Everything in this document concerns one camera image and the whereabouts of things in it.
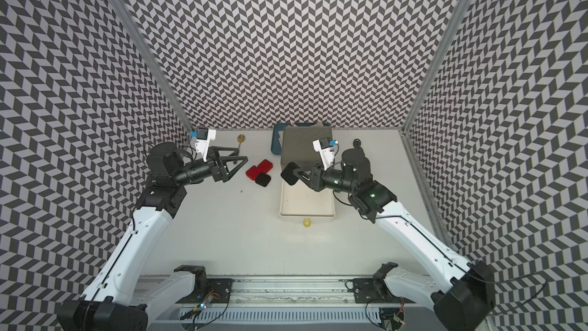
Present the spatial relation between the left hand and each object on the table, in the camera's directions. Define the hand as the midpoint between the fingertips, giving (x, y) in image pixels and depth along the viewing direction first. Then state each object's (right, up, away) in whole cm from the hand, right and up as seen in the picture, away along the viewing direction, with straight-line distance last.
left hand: (242, 158), depth 67 cm
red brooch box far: (0, -5, +35) cm, 35 cm away
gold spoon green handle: (-14, +8, +46) cm, 49 cm away
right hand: (+16, -6, 0) cm, 17 cm away
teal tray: (+4, +4, +46) cm, 46 cm away
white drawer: (+17, -17, +20) cm, 31 cm away
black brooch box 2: (+14, -5, -1) cm, 15 cm away
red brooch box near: (-4, -7, +35) cm, 36 cm away
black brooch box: (0, -11, +32) cm, 34 cm away
